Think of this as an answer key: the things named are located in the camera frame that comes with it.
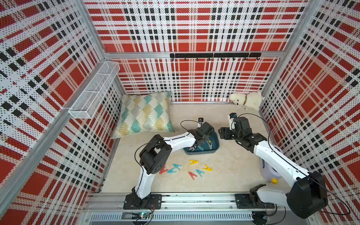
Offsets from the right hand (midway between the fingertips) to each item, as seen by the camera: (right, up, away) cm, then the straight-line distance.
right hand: (226, 130), depth 84 cm
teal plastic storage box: (-10, -12, +9) cm, 19 cm away
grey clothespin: (-8, -13, +9) cm, 18 cm away
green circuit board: (-47, -42, -15) cm, 64 cm away
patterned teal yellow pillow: (-55, +11, +9) cm, 57 cm away
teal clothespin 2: (-16, -26, 0) cm, 30 cm away
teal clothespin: (-15, -13, +9) cm, 21 cm away
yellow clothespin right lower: (-11, -24, +1) cm, 26 cm away
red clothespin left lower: (-39, -25, +1) cm, 46 cm away
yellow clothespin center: (-19, -21, +4) cm, 28 cm away
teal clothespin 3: (-30, -23, +3) cm, 38 cm away
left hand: (-11, -4, +11) cm, 16 cm away
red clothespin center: (-21, -27, 0) cm, 34 cm away
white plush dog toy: (+29, +21, +28) cm, 45 cm away
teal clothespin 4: (-33, -25, +1) cm, 42 cm away
